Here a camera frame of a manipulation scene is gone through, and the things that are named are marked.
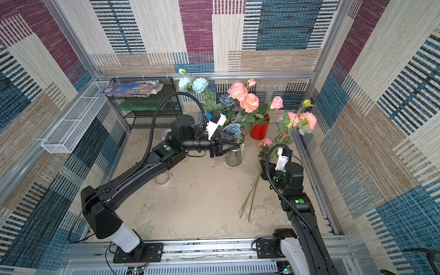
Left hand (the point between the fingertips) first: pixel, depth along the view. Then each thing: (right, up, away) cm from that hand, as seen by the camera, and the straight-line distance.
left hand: (237, 143), depth 61 cm
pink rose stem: (+18, -7, +38) cm, 42 cm away
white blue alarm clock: (-43, +6, +54) cm, 69 cm away
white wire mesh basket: (-69, +2, +9) cm, 70 cm away
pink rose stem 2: (+20, +3, +9) cm, 22 cm away
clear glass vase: (+2, -9, +41) cm, 42 cm away
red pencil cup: (+18, +7, +54) cm, 57 cm away
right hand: (+13, -10, +16) cm, 22 cm away
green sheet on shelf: (-49, +21, +34) cm, 63 cm away
